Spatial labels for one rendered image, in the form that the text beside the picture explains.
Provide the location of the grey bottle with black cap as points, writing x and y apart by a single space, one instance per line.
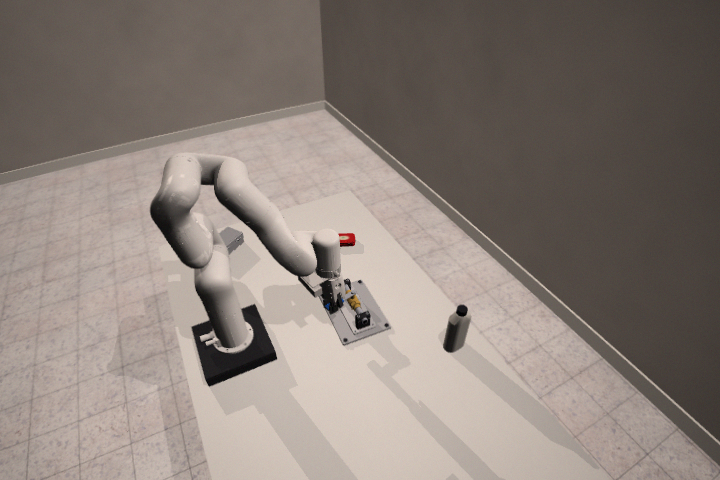
457 329

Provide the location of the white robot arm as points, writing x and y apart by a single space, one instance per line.
193 243

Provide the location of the dark grey hinged case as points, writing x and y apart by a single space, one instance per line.
232 238

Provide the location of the red mint tin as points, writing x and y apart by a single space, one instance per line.
347 239

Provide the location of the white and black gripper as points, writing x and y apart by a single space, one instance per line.
332 290

